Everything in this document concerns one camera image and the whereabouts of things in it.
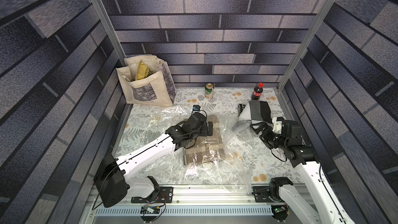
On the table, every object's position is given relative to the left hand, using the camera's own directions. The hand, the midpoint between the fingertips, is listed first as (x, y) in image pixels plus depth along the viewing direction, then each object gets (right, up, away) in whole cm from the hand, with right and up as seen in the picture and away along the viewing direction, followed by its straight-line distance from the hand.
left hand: (208, 124), depth 78 cm
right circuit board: (+34, -41, -6) cm, 53 cm away
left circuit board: (-28, -39, -6) cm, 49 cm away
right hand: (+23, -2, -1) cm, 23 cm away
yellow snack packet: (-41, +31, +20) cm, 55 cm away
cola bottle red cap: (+36, +19, +28) cm, 50 cm away
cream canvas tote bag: (-36, +24, +12) cm, 44 cm away
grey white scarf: (+32, +5, +20) cm, 38 cm away
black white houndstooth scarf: (+24, +8, +26) cm, 36 cm away
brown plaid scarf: (-1, -14, +6) cm, 16 cm away
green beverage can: (+2, +20, +29) cm, 35 cm away
